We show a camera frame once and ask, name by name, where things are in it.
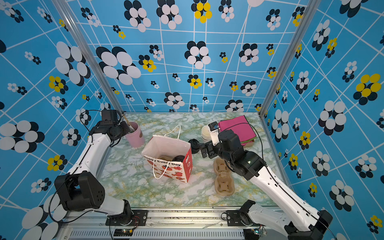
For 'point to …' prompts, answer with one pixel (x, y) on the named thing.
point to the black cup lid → (180, 158)
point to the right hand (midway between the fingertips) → (208, 140)
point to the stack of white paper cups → (205, 134)
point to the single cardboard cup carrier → (165, 158)
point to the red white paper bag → (169, 156)
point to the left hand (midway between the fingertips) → (126, 127)
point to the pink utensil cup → (136, 138)
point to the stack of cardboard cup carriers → (224, 183)
